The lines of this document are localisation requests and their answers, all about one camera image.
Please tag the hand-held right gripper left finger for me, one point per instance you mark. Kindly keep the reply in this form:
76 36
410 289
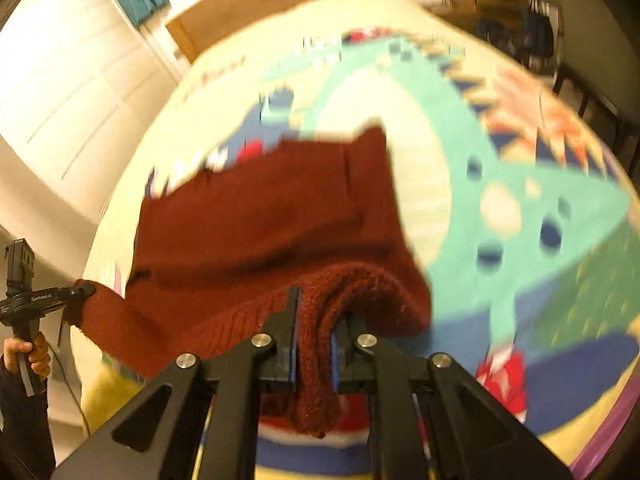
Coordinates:
282 355

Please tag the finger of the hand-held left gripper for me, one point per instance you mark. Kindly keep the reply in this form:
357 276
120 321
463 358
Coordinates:
77 292

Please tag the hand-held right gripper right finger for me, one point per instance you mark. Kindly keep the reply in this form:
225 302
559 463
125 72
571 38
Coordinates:
350 360

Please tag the dark red knitted sweater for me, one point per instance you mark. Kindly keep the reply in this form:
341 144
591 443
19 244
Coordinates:
260 230

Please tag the person's left forearm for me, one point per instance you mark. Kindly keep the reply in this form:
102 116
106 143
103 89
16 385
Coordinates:
25 425

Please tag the person's left hand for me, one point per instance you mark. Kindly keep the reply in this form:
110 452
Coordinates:
40 357

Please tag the white wardrobe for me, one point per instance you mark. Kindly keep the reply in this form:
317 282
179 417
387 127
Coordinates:
75 85

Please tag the yellow dinosaur printed blanket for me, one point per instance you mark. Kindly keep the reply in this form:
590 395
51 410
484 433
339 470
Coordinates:
500 160

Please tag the pink bed sheet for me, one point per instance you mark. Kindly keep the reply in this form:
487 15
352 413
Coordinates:
600 450

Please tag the wooden bed headboard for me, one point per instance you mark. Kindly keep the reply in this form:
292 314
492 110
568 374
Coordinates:
260 15

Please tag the dark blue bag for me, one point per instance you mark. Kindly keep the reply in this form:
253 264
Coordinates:
540 32

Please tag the grey-green chair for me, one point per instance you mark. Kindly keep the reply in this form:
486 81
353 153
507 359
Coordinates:
595 35

